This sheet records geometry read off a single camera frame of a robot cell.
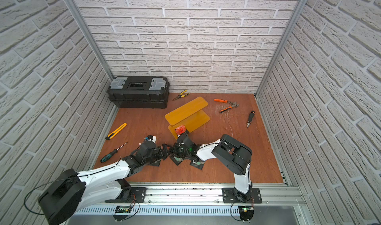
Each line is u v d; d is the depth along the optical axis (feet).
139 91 3.23
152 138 2.64
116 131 3.18
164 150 2.54
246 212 2.31
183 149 2.50
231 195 2.41
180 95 3.86
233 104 3.71
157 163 2.72
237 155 1.66
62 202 1.33
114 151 2.87
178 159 2.79
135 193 2.43
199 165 2.73
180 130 3.19
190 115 2.97
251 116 3.40
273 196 2.49
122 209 2.38
